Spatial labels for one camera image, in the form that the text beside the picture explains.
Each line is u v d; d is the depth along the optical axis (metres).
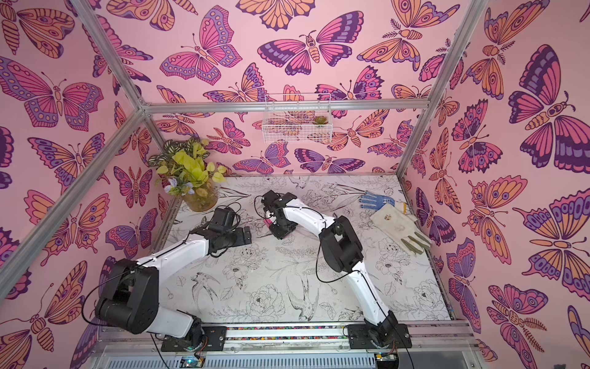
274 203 0.74
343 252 0.58
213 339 0.73
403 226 1.00
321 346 0.73
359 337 0.73
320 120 0.92
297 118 0.95
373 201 1.09
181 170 0.95
